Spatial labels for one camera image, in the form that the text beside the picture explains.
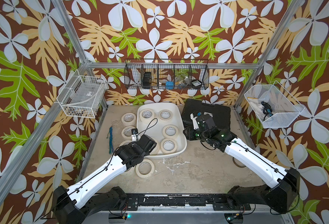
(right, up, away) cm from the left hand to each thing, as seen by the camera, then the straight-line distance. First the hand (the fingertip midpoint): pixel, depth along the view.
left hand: (143, 145), depth 78 cm
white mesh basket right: (+78, +24, +4) cm, 81 cm away
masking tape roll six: (+15, -3, +18) cm, 23 cm away
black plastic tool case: (+59, +19, +34) cm, 71 cm away
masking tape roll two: (-17, +15, +33) cm, 40 cm away
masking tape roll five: (+13, +19, +36) cm, 42 cm away
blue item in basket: (+16, +38, +15) cm, 44 cm away
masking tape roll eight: (0, -16, +7) cm, 17 cm away
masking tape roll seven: (+17, +6, +26) cm, 32 cm away
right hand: (+24, +9, 0) cm, 25 cm away
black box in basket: (-1, +45, +20) cm, 49 cm away
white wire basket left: (-37, +29, +4) cm, 47 cm away
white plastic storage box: (+12, +13, +30) cm, 35 cm away
